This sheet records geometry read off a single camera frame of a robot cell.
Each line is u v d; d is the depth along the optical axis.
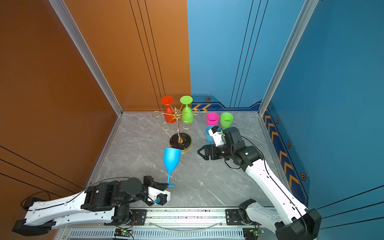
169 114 0.81
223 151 0.60
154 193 0.55
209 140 0.91
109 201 0.49
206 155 0.62
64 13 0.71
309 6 0.70
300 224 0.37
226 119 0.98
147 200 0.56
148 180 0.57
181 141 0.99
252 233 0.70
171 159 0.67
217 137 0.65
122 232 0.71
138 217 0.74
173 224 0.73
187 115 0.91
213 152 0.62
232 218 0.72
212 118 1.00
